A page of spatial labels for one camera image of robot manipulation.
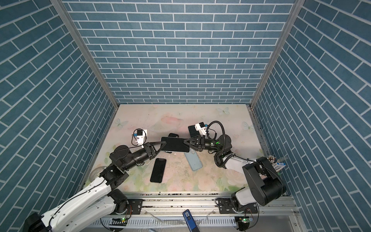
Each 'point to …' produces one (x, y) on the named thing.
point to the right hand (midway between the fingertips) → (184, 144)
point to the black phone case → (173, 135)
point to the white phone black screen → (175, 144)
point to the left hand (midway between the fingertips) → (166, 145)
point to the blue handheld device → (191, 223)
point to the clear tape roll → (95, 172)
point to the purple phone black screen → (158, 170)
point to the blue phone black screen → (192, 131)
